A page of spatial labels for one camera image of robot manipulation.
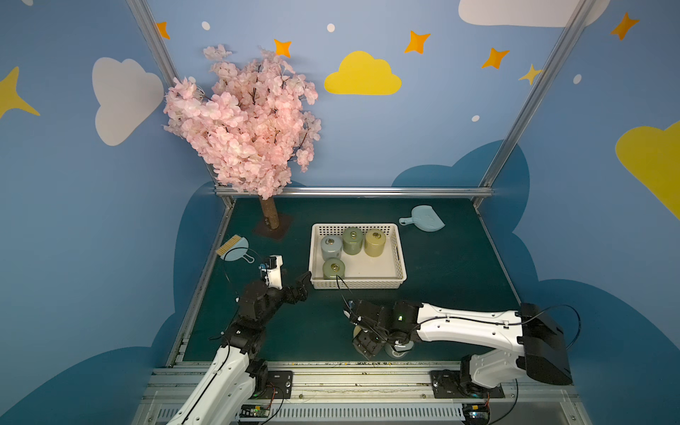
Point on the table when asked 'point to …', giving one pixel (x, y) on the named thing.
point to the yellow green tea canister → (374, 243)
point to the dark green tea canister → (334, 267)
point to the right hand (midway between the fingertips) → (367, 332)
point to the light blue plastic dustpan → (424, 218)
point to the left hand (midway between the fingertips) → (298, 269)
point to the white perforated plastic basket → (361, 271)
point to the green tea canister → (352, 240)
